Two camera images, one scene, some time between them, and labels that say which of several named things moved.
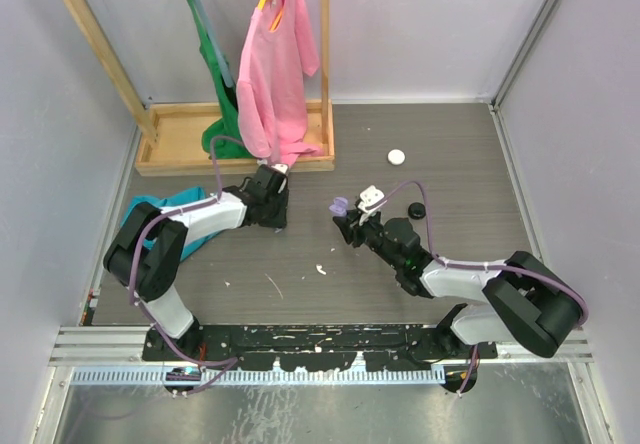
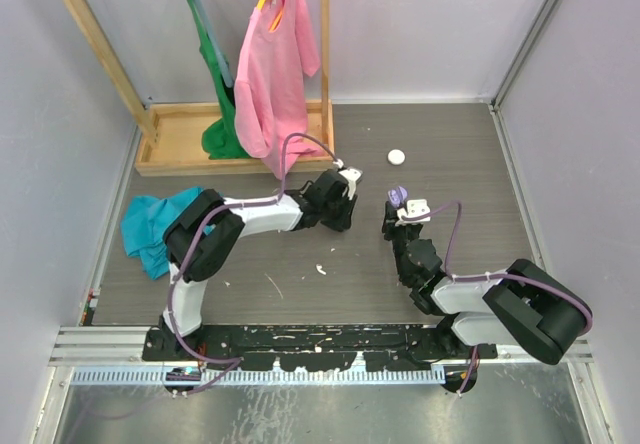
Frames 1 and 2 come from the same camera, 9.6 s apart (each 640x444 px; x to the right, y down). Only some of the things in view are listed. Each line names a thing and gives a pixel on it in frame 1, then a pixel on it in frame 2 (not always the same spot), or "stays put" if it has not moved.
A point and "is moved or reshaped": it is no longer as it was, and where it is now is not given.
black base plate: [321, 346] stays put
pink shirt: [278, 50] stays put
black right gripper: [351, 228] to [390, 221]
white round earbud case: [396, 157] stays put
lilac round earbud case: [339, 208] is moved or reshaped
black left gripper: [280, 220] to [344, 221]
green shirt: [222, 139] stays put
